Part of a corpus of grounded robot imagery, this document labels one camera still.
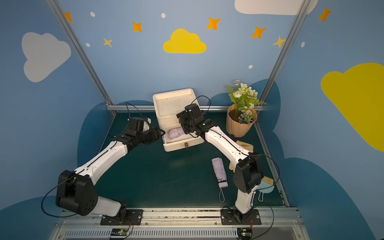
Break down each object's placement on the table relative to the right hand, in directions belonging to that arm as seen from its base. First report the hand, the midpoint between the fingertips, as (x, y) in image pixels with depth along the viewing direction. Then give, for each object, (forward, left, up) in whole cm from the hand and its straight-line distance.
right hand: (179, 116), depth 82 cm
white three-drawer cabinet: (+14, +10, -4) cm, 17 cm away
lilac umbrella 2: (-22, -26, -26) cm, 43 cm away
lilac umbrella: (-1, +4, -14) cm, 15 cm away
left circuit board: (-53, +25, -28) cm, 65 cm away
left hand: (-6, +9, -7) cm, 13 cm away
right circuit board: (-49, -37, -31) cm, 69 cm away
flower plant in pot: (+15, -39, -10) cm, 43 cm away
